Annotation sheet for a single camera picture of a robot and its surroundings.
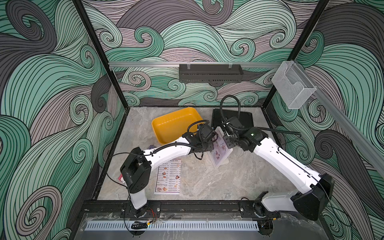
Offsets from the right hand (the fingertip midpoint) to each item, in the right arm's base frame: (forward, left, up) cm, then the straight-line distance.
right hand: (229, 137), depth 77 cm
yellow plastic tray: (+25, +34, -23) cm, 48 cm away
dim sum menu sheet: (-14, +34, -20) cm, 42 cm away
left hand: (-1, +9, -6) cm, 11 cm away
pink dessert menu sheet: (-3, +4, -8) cm, 9 cm away
